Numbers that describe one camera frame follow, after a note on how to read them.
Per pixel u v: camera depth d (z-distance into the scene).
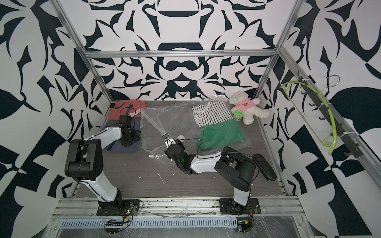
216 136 0.99
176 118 1.05
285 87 0.84
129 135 0.81
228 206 0.75
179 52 0.95
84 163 0.48
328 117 0.55
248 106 1.07
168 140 0.73
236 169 0.48
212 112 1.12
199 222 0.71
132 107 1.14
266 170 0.78
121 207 0.70
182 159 0.67
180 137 0.99
